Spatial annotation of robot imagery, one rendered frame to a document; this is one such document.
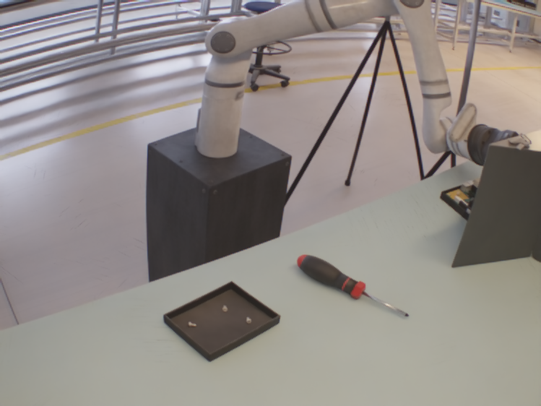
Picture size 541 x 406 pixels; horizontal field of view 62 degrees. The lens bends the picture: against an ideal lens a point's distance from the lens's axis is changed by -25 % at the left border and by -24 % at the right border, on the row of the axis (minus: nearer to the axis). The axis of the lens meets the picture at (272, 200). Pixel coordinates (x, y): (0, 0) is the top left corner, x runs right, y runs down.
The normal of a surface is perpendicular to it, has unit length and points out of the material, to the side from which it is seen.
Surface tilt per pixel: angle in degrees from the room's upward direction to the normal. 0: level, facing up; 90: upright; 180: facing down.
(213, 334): 0
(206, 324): 0
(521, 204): 90
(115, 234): 0
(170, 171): 90
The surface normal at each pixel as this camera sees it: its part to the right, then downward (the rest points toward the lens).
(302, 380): 0.12, -0.84
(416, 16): -0.26, 0.44
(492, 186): 0.19, 0.54
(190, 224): -0.70, 0.30
